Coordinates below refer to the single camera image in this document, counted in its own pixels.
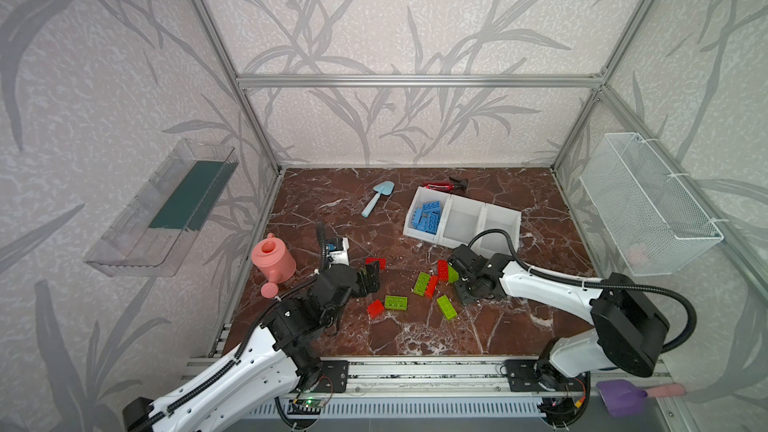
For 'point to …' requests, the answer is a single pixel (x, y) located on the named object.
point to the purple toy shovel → (625, 400)
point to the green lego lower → (447, 307)
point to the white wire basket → (656, 225)
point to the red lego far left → (382, 262)
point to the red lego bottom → (375, 309)
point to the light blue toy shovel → (385, 188)
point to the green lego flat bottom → (396, 302)
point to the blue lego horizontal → (431, 207)
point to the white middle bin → (461, 222)
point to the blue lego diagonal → (416, 217)
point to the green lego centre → (421, 284)
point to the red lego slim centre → (431, 286)
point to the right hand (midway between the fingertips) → (465, 281)
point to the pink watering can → (272, 256)
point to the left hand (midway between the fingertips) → (370, 259)
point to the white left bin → (426, 214)
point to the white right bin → (489, 217)
